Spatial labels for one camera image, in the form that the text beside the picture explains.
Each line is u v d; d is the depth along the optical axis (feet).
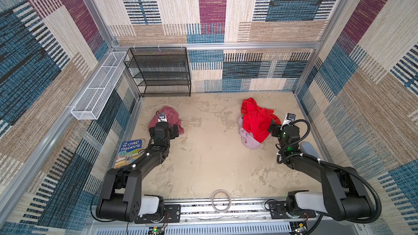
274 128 2.63
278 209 2.41
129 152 2.93
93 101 2.34
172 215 2.40
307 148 3.02
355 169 1.49
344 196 1.39
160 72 3.57
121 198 1.38
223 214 2.44
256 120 3.14
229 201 2.50
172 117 3.40
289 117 2.48
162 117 2.55
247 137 3.16
